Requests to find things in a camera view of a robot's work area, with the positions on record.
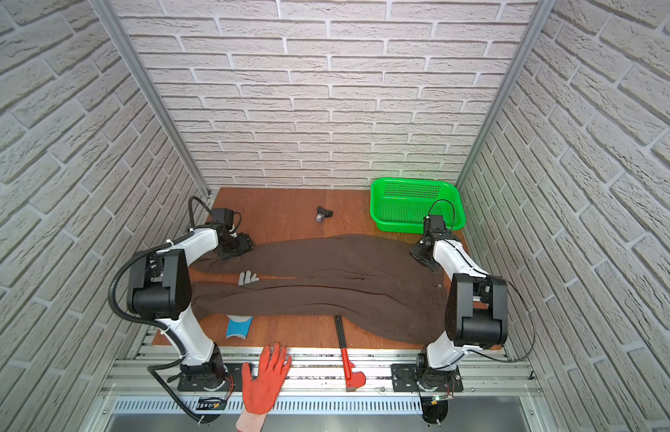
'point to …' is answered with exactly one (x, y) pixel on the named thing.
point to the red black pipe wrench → (353, 379)
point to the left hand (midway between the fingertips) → (247, 243)
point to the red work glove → (260, 394)
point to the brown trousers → (377, 284)
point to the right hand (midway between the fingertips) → (426, 256)
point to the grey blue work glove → (239, 326)
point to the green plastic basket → (401, 204)
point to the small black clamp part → (321, 214)
